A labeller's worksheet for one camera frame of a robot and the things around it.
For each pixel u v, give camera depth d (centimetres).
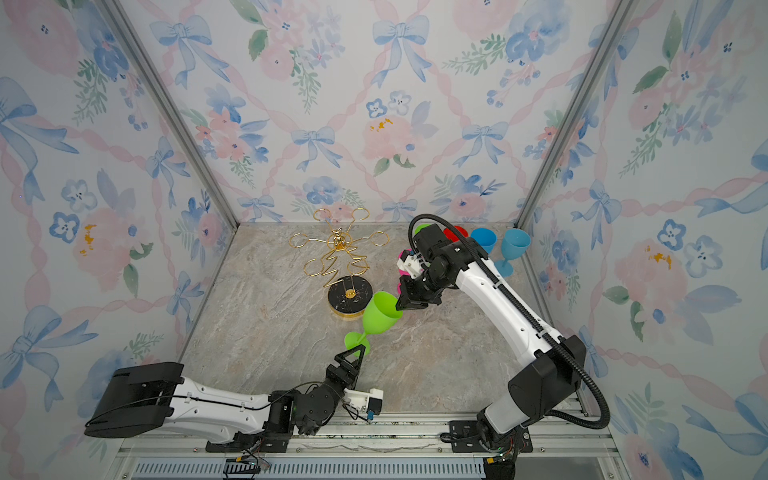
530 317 44
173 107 86
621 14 69
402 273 72
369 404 64
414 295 64
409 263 71
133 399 46
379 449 73
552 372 41
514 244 94
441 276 56
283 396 57
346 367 66
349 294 98
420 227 63
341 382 65
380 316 68
